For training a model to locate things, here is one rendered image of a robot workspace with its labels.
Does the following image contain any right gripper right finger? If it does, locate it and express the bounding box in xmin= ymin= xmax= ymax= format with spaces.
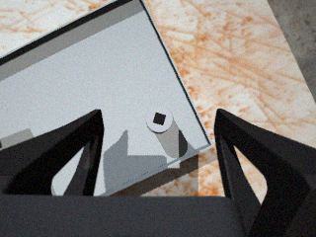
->
xmin=213 ymin=109 xmax=316 ymax=237

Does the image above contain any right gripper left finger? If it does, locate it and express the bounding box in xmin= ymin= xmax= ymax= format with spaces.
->
xmin=0 ymin=110 xmax=105 ymax=196

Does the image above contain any grey rectangular tray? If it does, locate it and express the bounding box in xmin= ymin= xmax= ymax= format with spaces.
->
xmin=0 ymin=0 xmax=214 ymax=196

